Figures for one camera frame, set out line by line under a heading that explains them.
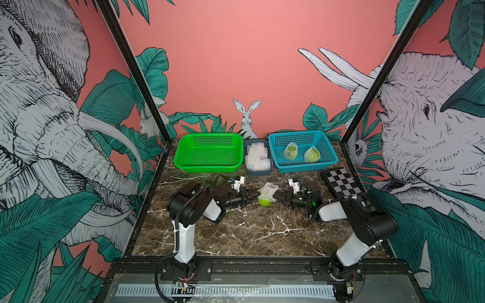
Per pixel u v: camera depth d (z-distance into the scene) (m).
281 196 0.88
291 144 1.08
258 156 1.07
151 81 0.95
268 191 0.84
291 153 1.06
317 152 1.07
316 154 1.06
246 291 0.70
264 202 0.89
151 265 0.76
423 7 0.69
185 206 0.50
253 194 0.84
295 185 0.88
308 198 0.74
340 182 0.99
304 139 1.15
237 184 0.88
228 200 0.80
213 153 1.14
